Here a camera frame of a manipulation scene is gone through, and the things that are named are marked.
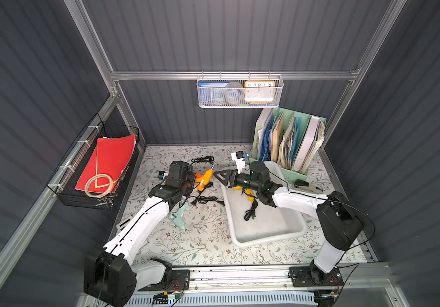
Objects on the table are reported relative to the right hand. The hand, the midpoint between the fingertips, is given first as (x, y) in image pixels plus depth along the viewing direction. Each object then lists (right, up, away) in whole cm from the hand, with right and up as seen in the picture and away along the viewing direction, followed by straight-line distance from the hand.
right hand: (221, 171), depth 80 cm
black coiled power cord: (-8, +6, +32) cm, 34 cm away
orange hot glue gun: (-7, -3, 0) cm, 8 cm away
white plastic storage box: (+15, -25, +9) cm, 30 cm away
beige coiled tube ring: (-48, -3, -11) cm, 49 cm away
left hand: (-12, -1, +2) cm, 12 cm away
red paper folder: (-42, +6, -7) cm, 43 cm away
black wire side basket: (-50, -2, -18) cm, 54 cm away
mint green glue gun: (-21, -22, +9) cm, 32 cm away
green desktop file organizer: (+35, +15, +14) cm, 41 cm away
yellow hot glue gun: (+11, -8, -7) cm, 15 cm away
